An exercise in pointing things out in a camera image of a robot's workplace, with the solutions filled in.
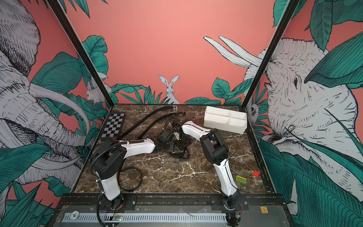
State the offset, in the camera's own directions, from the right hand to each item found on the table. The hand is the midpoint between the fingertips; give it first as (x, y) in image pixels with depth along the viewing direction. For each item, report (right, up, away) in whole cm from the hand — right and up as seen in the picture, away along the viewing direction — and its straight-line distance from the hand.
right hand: (182, 146), depth 95 cm
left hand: (-5, +1, -1) cm, 6 cm away
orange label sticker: (+43, -28, -24) cm, 57 cm away
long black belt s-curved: (+2, -5, -3) cm, 6 cm away
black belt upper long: (-42, +9, +6) cm, 44 cm away
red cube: (+46, -15, -10) cm, 50 cm away
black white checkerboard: (-51, +13, +7) cm, 53 cm away
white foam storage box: (+38, +17, +9) cm, 43 cm away
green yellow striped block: (+35, -17, -15) cm, 41 cm away
